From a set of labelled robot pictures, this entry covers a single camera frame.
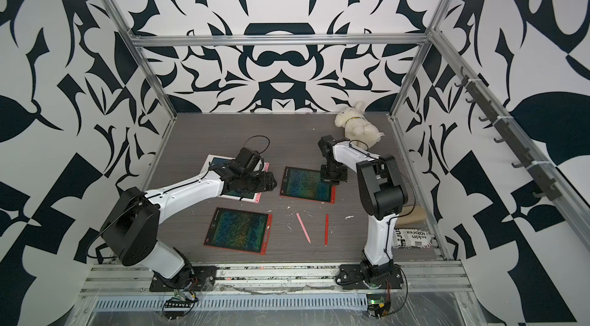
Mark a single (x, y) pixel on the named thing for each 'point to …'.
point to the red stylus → (326, 230)
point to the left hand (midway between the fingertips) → (269, 181)
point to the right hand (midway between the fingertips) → (331, 179)
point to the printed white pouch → (412, 238)
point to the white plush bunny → (356, 128)
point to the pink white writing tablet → (252, 197)
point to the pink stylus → (306, 235)
